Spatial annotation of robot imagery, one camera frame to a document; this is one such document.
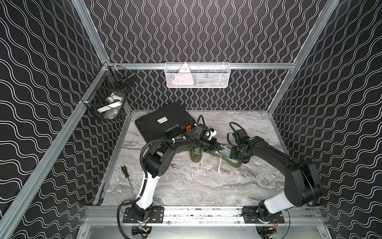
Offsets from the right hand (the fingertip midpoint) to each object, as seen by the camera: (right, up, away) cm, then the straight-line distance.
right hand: (234, 157), depth 89 cm
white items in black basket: (-70, +27, -7) cm, 75 cm away
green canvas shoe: (-23, +1, +1) cm, 23 cm away
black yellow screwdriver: (-66, -7, -1) cm, 66 cm away
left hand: (-7, +7, -1) cm, 10 cm away
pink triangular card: (-31, +48, +1) cm, 57 cm away
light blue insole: (-5, +2, -1) cm, 6 cm away
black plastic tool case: (-44, +22, +15) cm, 51 cm away
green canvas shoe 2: (-4, -3, -1) cm, 5 cm away
